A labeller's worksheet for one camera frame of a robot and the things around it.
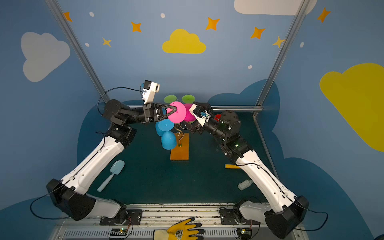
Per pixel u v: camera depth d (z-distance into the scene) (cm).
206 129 55
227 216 74
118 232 73
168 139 75
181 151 97
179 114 51
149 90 50
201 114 49
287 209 38
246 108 114
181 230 69
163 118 52
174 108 51
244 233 73
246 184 85
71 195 38
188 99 83
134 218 74
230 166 91
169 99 84
